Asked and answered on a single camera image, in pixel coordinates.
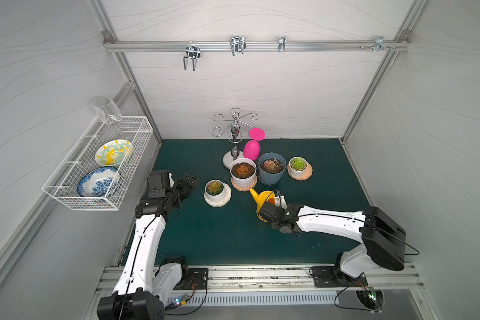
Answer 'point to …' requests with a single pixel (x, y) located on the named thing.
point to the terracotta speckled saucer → (246, 188)
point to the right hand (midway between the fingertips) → (279, 213)
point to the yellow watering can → (260, 198)
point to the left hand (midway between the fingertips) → (193, 185)
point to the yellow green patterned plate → (114, 152)
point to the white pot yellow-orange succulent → (214, 190)
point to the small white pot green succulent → (297, 165)
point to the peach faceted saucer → (306, 176)
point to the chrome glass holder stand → (236, 136)
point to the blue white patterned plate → (97, 182)
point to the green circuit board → (181, 300)
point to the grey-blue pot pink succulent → (270, 167)
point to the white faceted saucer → (227, 196)
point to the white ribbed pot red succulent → (242, 171)
